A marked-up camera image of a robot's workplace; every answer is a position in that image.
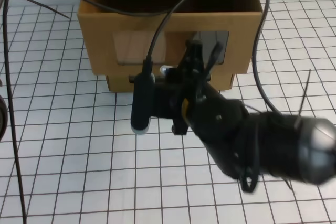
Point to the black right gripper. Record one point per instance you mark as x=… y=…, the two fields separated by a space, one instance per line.
x=185 y=96

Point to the brown cardboard shoebox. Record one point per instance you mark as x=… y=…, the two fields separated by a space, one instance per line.
x=118 y=34

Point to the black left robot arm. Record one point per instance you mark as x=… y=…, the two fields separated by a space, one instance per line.
x=3 y=117

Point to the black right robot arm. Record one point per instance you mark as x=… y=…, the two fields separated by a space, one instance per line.
x=243 y=145

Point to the white grid tablecloth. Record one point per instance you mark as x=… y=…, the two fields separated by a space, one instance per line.
x=80 y=162

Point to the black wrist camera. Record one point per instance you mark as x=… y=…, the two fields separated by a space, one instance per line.
x=143 y=96

